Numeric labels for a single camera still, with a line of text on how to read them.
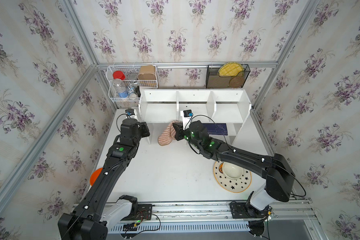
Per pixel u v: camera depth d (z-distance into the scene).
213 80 0.96
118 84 0.85
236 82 0.97
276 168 0.43
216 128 0.90
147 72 0.88
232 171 0.84
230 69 0.95
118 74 0.91
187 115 0.64
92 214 0.38
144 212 0.73
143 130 0.66
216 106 0.74
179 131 0.66
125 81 0.93
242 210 0.73
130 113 0.63
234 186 0.80
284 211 0.76
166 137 0.81
